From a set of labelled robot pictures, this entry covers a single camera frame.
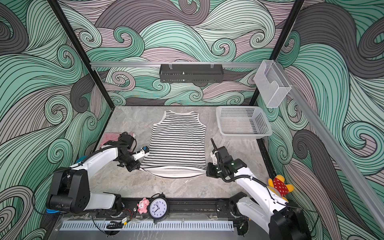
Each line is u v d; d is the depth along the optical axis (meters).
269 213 0.41
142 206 0.71
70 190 0.42
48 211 0.65
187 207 0.75
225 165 0.61
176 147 0.97
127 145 0.67
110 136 1.00
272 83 0.79
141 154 0.79
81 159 0.89
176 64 0.94
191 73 0.95
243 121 1.10
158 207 0.71
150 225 0.70
